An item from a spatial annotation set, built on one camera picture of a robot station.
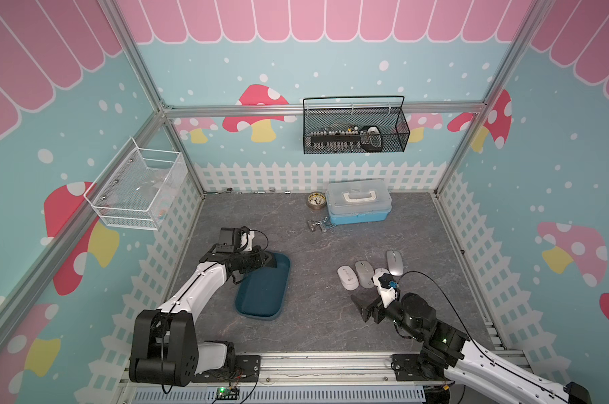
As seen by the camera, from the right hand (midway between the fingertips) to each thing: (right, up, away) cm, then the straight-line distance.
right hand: (363, 288), depth 77 cm
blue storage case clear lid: (+3, +28, +26) cm, 38 cm away
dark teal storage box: (-34, -6, +14) cm, 38 cm away
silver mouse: (+16, +4, +18) cm, 25 cm away
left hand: (-31, +7, +10) cm, 33 cm away
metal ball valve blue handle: (-11, +19, +31) cm, 38 cm away
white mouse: (-3, 0, +14) cm, 14 cm away
